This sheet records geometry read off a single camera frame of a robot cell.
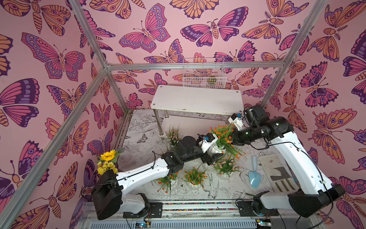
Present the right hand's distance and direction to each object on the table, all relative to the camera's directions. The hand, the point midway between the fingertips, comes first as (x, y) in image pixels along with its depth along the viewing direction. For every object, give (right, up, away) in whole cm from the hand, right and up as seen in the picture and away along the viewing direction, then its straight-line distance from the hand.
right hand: (226, 140), depth 68 cm
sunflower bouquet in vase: (-56, -10, -2) cm, 57 cm away
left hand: (-3, -3, +1) cm, 4 cm away
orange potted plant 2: (-15, -19, +4) cm, 25 cm away
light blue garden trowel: (+21, -24, +15) cm, 35 cm away
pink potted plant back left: (-27, 0, +18) cm, 33 cm away
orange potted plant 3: (-29, -22, +6) cm, 37 cm away
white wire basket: (-6, +37, +24) cm, 45 cm away
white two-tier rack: (-15, +15, +4) cm, 21 cm away
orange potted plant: (-2, -1, -4) cm, 5 cm away
